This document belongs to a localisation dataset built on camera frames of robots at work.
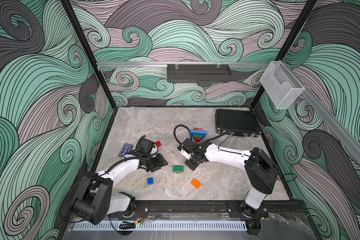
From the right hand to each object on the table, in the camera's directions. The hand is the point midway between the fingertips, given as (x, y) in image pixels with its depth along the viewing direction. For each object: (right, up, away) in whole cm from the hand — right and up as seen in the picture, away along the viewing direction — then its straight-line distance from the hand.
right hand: (189, 164), depth 86 cm
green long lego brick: (+8, +15, +15) cm, 22 cm away
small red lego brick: (-19, +10, +11) cm, 25 cm away
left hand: (-14, +1, -2) cm, 14 cm away
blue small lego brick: (-22, -8, -5) cm, 24 cm away
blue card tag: (-41, +8, +9) cm, 43 cm away
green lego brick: (-7, -2, -3) cm, 8 cm away
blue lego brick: (+10, +17, +16) cm, 26 cm away
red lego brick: (+7, +13, +12) cm, 19 cm away
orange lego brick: (+3, -9, -5) cm, 11 cm away
